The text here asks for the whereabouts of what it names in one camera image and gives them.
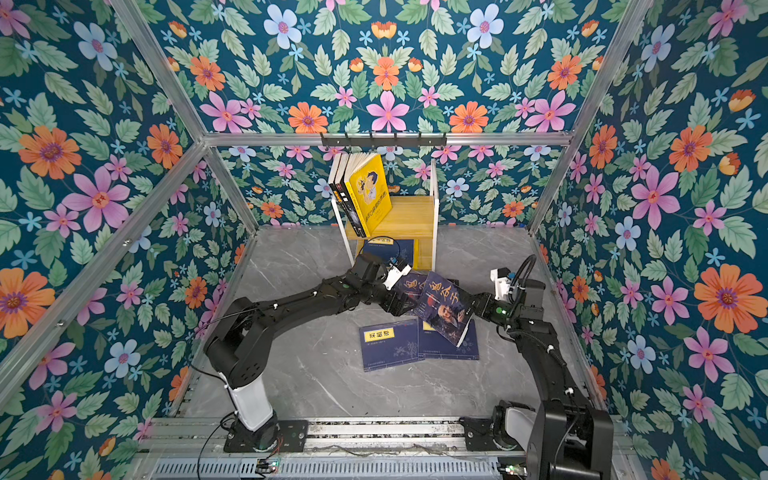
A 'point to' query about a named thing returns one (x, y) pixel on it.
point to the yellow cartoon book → (368, 189)
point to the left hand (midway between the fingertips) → (414, 292)
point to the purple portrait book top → (444, 307)
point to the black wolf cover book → (346, 198)
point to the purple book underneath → (408, 288)
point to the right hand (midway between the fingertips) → (467, 297)
